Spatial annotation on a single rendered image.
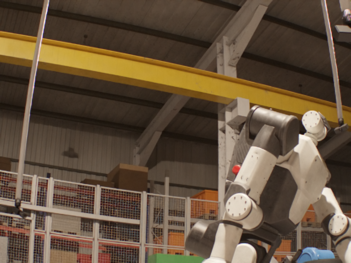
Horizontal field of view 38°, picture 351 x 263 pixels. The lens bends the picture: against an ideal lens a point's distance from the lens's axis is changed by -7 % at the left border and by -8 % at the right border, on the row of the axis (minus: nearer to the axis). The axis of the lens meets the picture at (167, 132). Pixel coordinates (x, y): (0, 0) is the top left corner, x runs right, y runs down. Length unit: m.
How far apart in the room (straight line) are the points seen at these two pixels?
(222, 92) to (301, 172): 9.50
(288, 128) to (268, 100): 10.09
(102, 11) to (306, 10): 4.76
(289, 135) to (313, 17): 11.26
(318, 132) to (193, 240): 0.55
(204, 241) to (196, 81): 9.29
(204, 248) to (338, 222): 0.47
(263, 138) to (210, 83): 9.51
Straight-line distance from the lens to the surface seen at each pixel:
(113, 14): 12.34
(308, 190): 1.73
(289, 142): 1.60
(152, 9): 12.21
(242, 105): 10.91
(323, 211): 1.88
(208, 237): 1.73
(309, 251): 2.83
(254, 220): 1.55
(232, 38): 11.87
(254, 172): 1.55
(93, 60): 10.33
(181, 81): 10.78
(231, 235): 1.52
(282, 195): 1.67
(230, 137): 11.11
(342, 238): 1.82
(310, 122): 1.79
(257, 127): 1.62
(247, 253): 1.67
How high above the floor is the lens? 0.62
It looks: 21 degrees up
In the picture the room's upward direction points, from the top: 2 degrees clockwise
